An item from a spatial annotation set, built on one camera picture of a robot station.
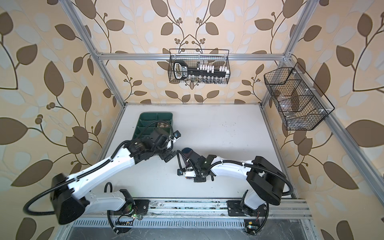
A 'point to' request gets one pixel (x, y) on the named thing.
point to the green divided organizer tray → (148, 121)
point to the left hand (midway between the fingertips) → (171, 144)
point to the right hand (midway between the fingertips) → (195, 173)
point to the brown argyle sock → (162, 124)
